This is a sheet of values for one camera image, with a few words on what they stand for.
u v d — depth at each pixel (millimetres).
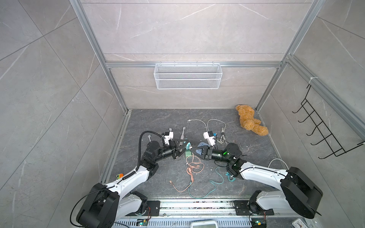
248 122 937
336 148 604
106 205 400
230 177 623
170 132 759
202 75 1005
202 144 951
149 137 1009
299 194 418
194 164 884
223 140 1000
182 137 1009
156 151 624
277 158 928
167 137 746
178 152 686
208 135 689
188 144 708
